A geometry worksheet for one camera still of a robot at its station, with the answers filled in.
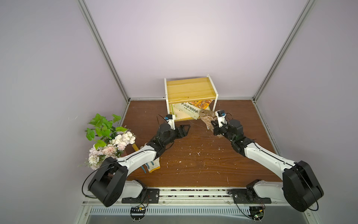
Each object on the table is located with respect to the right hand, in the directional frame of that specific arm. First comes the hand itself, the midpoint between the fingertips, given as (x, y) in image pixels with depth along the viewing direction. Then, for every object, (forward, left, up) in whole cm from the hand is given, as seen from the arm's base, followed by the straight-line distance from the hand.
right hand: (215, 117), depth 83 cm
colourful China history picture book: (+9, +13, -3) cm, 17 cm away
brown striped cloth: (0, +5, +1) cm, 5 cm away
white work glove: (-24, +38, -18) cm, 48 cm away
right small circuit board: (-45, -20, -23) cm, 55 cm away
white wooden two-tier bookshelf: (+4, +18, +13) cm, 22 cm away
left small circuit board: (-47, +43, -23) cm, 68 cm away
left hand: (-6, +16, -2) cm, 18 cm away
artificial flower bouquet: (-23, +52, +11) cm, 58 cm away
